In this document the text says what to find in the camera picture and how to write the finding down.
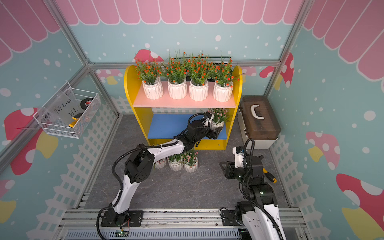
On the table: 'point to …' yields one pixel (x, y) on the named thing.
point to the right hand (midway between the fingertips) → (223, 163)
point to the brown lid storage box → (258, 121)
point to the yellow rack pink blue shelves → (161, 119)
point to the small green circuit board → (119, 233)
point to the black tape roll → (85, 102)
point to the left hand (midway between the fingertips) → (215, 125)
